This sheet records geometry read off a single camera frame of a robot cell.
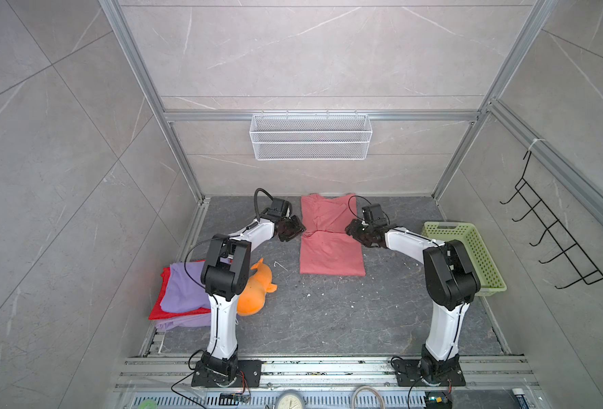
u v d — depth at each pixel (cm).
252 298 80
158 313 76
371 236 75
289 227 89
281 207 82
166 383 72
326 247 101
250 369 74
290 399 66
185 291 81
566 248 63
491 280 90
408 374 73
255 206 80
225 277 56
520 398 69
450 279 53
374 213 80
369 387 71
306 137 101
